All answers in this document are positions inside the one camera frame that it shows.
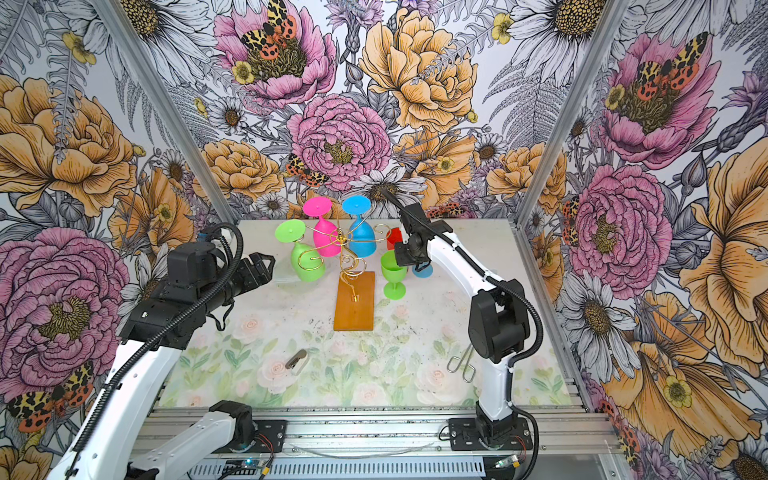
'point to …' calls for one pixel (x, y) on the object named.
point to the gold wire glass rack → (354, 287)
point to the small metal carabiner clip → (296, 361)
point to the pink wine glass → (326, 235)
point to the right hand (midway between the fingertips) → (405, 265)
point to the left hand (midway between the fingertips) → (261, 275)
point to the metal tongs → (469, 370)
